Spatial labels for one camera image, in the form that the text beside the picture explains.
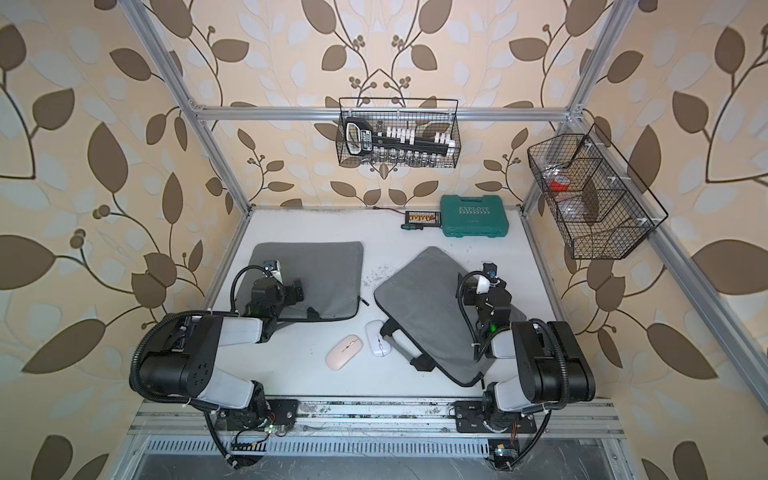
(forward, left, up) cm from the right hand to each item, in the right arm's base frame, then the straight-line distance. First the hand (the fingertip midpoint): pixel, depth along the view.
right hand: (476, 275), depth 91 cm
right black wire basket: (+9, -32, +19) cm, 39 cm away
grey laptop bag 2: (-7, +17, -6) cm, 20 cm away
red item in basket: (+13, -20, +23) cm, 33 cm away
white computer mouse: (-18, +31, -6) cm, 36 cm away
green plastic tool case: (+28, -5, -4) cm, 29 cm away
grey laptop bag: (+4, +46, -4) cm, 47 cm away
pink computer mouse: (-20, +41, -7) cm, 46 cm away
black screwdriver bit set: (+30, +16, -6) cm, 35 cm away
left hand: (+2, +62, -2) cm, 62 cm away
